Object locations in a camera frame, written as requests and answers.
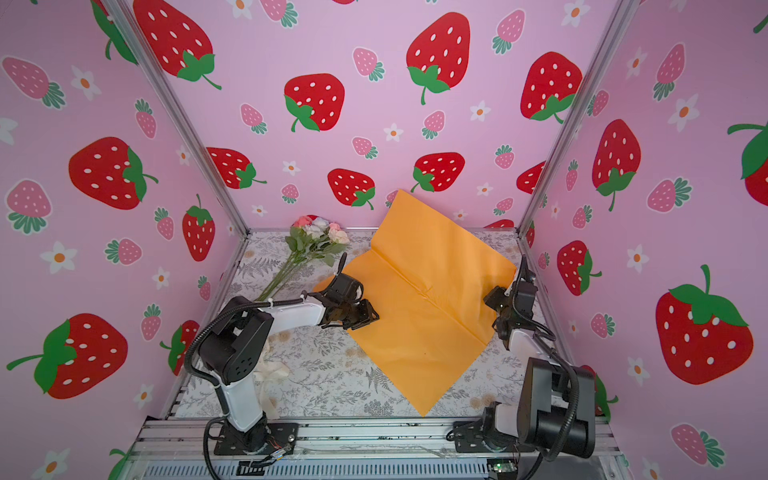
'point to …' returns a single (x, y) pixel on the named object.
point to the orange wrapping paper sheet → (428, 282)
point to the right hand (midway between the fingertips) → (494, 285)
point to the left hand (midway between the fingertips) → (378, 318)
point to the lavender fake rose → (319, 221)
